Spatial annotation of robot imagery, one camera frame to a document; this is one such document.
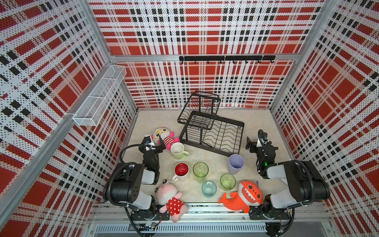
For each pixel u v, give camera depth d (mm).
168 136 959
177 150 922
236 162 856
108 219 722
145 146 763
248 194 719
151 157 678
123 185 450
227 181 834
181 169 860
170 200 718
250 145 838
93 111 932
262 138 767
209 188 806
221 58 884
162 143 821
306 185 440
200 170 789
